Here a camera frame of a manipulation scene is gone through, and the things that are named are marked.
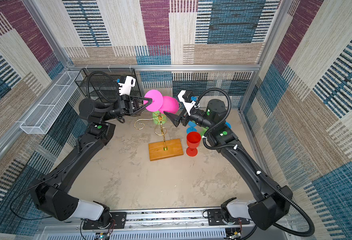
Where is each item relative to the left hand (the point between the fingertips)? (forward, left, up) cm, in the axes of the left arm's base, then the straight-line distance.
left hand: (151, 103), depth 50 cm
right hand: (+9, -7, -8) cm, 14 cm away
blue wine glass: (+27, -19, -48) cm, 59 cm away
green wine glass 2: (+28, -27, -52) cm, 65 cm away
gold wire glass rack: (+12, -1, -50) cm, 51 cm away
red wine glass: (+11, -18, -38) cm, 44 cm away
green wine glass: (+14, +2, -21) cm, 25 cm away
